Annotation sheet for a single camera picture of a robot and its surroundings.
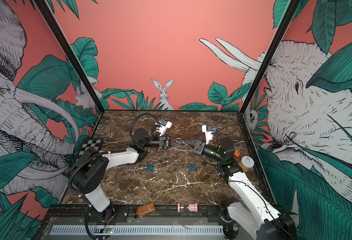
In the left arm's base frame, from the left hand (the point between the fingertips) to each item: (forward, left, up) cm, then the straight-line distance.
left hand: (180, 143), depth 69 cm
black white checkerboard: (+17, +61, -25) cm, 68 cm away
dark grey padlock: (+1, -1, -1) cm, 2 cm away
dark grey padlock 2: (+3, -14, -28) cm, 31 cm away
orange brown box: (-23, +18, -23) cm, 37 cm away
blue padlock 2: (+1, +19, -28) cm, 33 cm away
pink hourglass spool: (-23, -5, -25) cm, 34 cm away
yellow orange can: (-1, -40, -23) cm, 46 cm away
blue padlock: (-1, -7, -28) cm, 29 cm away
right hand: (-1, -2, +2) cm, 3 cm away
